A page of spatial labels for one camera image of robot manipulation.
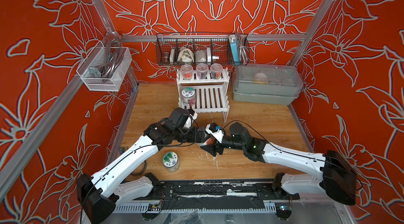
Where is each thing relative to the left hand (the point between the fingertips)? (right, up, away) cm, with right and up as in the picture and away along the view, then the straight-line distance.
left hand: (203, 135), depth 70 cm
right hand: (-1, -3, +1) cm, 3 cm away
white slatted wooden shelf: (+6, +19, +27) cm, 34 cm away
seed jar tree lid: (-17, -13, +6) cm, 22 cm away
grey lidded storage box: (+41, +26, +27) cm, 56 cm away
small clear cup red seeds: (-9, +31, +10) cm, 34 cm away
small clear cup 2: (+7, +32, +11) cm, 35 cm away
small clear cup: (-1, +32, +11) cm, 34 cm away
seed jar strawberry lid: (+3, -2, -2) cm, 4 cm away
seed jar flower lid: (-8, +18, +15) cm, 25 cm away
